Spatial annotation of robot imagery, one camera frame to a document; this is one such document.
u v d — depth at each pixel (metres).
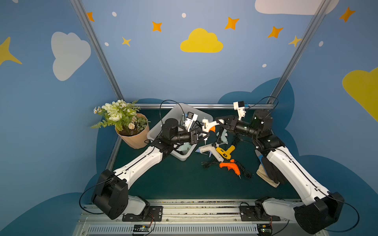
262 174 0.88
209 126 0.69
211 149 0.96
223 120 0.66
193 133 0.65
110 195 0.41
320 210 0.38
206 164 0.91
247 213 0.74
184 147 0.95
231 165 0.90
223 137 1.03
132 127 0.88
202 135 0.70
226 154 0.95
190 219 0.73
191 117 0.66
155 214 0.74
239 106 0.64
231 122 0.60
